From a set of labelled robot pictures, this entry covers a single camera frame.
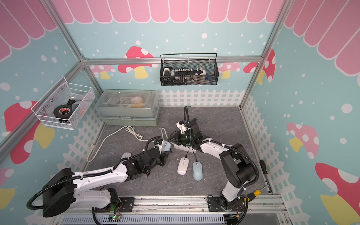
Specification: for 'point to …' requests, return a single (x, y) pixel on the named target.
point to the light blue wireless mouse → (167, 146)
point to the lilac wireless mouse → (126, 154)
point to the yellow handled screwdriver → (258, 192)
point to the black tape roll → (63, 111)
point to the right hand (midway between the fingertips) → (168, 138)
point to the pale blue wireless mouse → (198, 173)
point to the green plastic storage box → (128, 108)
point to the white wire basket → (80, 97)
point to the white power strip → (188, 147)
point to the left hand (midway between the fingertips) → (165, 154)
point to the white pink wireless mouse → (183, 166)
